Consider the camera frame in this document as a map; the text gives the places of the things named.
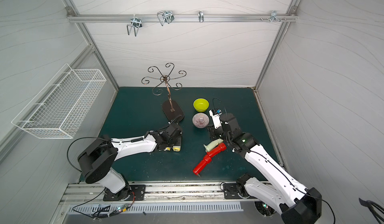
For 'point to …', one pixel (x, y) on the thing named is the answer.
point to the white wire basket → (59, 110)
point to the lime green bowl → (201, 105)
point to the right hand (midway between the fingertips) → (208, 125)
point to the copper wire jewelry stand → (171, 108)
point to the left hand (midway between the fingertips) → (181, 139)
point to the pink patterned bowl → (200, 120)
